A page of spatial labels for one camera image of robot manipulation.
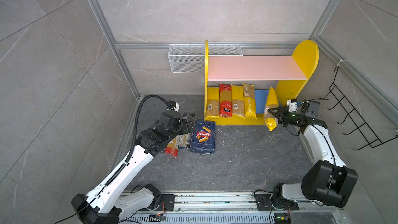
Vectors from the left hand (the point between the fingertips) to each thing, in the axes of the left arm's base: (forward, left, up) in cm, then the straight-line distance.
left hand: (187, 118), depth 72 cm
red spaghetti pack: (+20, -23, -11) cm, 32 cm away
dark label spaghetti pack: (+1, +3, -26) cm, 26 cm away
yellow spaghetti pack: (+11, -46, -4) cm, 48 cm away
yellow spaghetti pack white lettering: (+19, -37, -10) cm, 43 cm away
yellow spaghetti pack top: (+19, -15, -11) cm, 26 cm away
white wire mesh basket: (+48, -2, +2) cm, 48 cm away
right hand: (+8, -43, -5) cm, 44 cm away
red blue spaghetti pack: (-4, +10, -24) cm, 27 cm away
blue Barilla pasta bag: (+1, -8, -23) cm, 24 cm away
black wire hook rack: (-16, -74, +5) cm, 76 cm away
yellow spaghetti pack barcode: (+21, -30, -12) cm, 39 cm away
